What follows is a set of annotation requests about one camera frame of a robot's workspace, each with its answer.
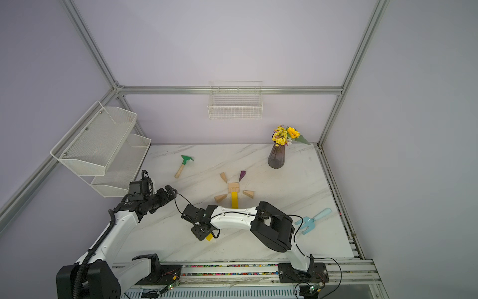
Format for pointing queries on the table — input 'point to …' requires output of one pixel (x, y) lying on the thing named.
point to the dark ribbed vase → (276, 156)
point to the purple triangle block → (242, 174)
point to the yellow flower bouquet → (284, 136)
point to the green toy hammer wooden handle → (185, 159)
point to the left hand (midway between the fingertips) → (169, 198)
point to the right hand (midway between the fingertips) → (205, 231)
